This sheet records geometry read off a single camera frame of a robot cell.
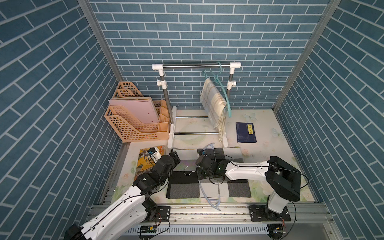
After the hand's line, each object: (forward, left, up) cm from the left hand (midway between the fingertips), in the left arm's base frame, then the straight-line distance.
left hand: (177, 157), depth 80 cm
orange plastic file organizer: (+18, +31, +2) cm, 36 cm away
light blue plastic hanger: (-15, -14, -12) cm, 24 cm away
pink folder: (+27, +24, +8) cm, 37 cm away
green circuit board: (-30, +13, -16) cm, 37 cm away
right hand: (-5, -10, -10) cm, 16 cm away
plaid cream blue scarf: (+24, -20, +16) cm, 35 cm away
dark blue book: (+25, -46, -12) cm, 53 cm away
